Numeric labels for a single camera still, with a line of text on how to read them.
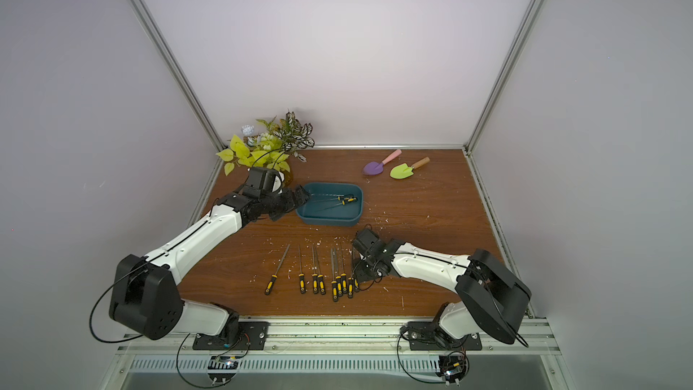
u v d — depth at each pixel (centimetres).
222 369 72
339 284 81
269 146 95
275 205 72
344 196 103
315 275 83
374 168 114
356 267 74
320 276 83
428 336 73
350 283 82
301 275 84
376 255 64
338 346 73
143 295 42
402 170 113
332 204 102
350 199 100
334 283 82
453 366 70
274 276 83
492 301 42
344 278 83
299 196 76
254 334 74
